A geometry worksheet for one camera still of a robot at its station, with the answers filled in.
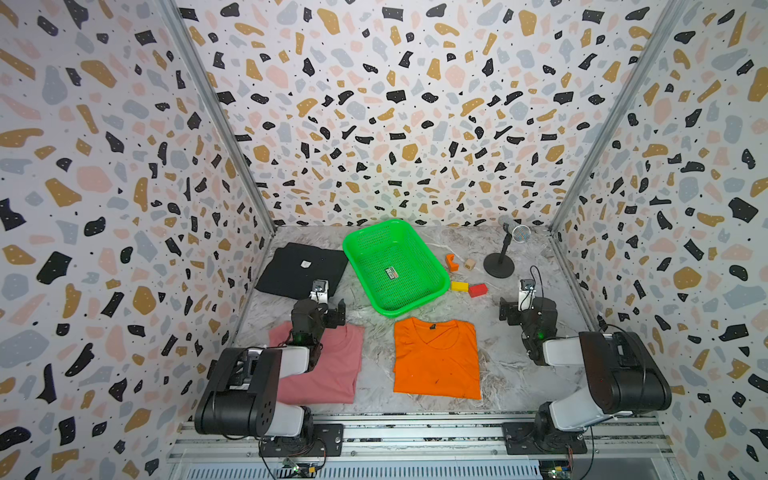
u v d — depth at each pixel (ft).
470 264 3.58
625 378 1.49
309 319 2.22
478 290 3.44
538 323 2.42
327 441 2.40
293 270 3.55
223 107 2.86
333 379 2.69
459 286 3.40
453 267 3.59
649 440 2.50
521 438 2.40
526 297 2.67
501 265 3.60
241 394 1.44
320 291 2.61
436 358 2.82
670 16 2.34
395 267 3.59
